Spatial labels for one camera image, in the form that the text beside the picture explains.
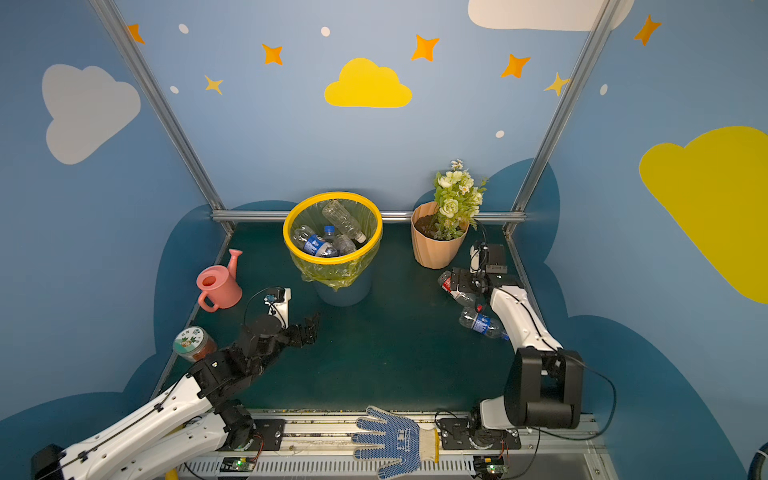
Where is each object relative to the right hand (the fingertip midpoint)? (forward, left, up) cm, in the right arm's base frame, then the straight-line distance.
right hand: (471, 275), depth 89 cm
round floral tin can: (-24, +78, -5) cm, 82 cm away
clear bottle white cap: (+5, +40, +6) cm, 40 cm away
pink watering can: (-6, +77, -2) cm, 77 cm away
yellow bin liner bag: (+12, +50, +13) cm, 53 cm away
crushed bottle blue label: (-11, -4, -9) cm, 15 cm away
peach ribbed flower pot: (+12, +12, -3) cm, 17 cm away
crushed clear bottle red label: (+4, +6, -9) cm, 12 cm away
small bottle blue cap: (+5, +43, +10) cm, 44 cm away
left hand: (-18, +45, +5) cm, 49 cm away
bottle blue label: (-1, +48, +15) cm, 50 cm away
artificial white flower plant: (+20, +4, +13) cm, 24 cm away
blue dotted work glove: (-43, +19, -14) cm, 49 cm away
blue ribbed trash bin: (-1, +39, -14) cm, 41 cm away
